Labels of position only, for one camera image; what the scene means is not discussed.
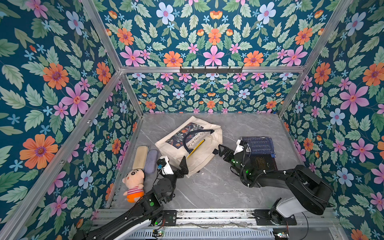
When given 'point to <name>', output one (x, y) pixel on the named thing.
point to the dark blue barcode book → (260, 145)
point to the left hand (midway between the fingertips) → (179, 158)
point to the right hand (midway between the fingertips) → (225, 145)
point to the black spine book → (263, 162)
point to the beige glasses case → (140, 156)
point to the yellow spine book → (196, 148)
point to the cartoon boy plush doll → (134, 181)
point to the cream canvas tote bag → (194, 139)
